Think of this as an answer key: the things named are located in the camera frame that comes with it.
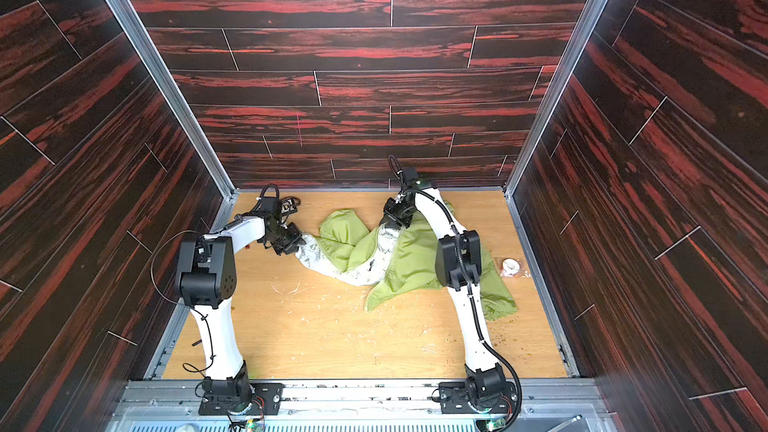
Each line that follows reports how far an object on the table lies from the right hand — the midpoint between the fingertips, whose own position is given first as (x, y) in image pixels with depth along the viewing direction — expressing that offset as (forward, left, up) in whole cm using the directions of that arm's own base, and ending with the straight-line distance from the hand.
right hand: (387, 221), depth 102 cm
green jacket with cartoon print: (-14, -3, -1) cm, 15 cm away
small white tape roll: (-14, -41, -5) cm, 43 cm away
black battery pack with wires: (+11, +39, -5) cm, 41 cm away
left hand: (-6, +28, -5) cm, 29 cm away
